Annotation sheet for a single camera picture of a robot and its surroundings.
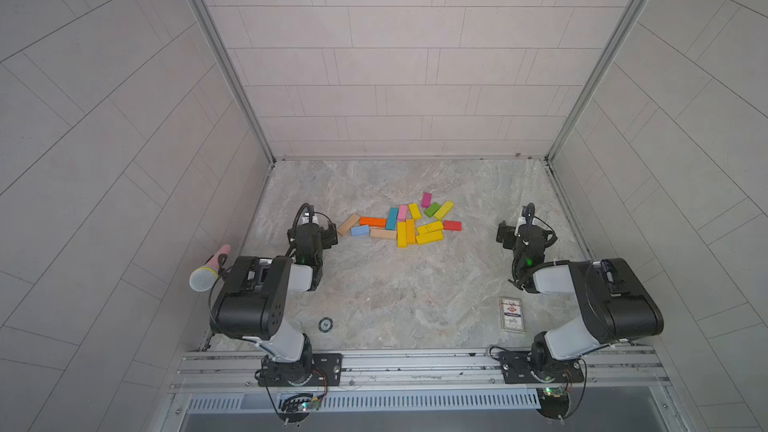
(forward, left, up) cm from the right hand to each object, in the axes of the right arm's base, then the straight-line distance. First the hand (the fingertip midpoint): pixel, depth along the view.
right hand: (517, 219), depth 94 cm
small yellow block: (+6, +32, -2) cm, 33 cm away
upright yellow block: (-1, +37, -2) cm, 37 cm away
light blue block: (0, +51, -1) cm, 51 cm away
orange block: (+4, +46, -1) cm, 47 cm away
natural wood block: (+5, +54, -1) cm, 54 cm away
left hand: (+4, +64, +2) cm, 64 cm away
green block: (+7, +27, -2) cm, 28 cm away
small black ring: (-27, +59, -3) cm, 65 cm away
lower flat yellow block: (-3, +28, -3) cm, 29 cm away
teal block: (+5, +40, -2) cm, 41 cm away
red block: (+2, +20, -4) cm, 20 cm away
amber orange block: (-1, +35, -1) cm, 35 cm away
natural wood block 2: (-1, +43, -1) cm, 43 cm away
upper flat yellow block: (+1, +28, -3) cm, 28 cm away
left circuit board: (-44, +64, -1) cm, 77 cm away
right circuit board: (-46, +5, -7) cm, 47 cm away
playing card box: (-27, +10, -3) cm, 29 cm away
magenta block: (+13, +28, -3) cm, 31 cm away
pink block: (+6, +37, -2) cm, 37 cm away
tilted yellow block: (+7, +22, -3) cm, 24 cm away
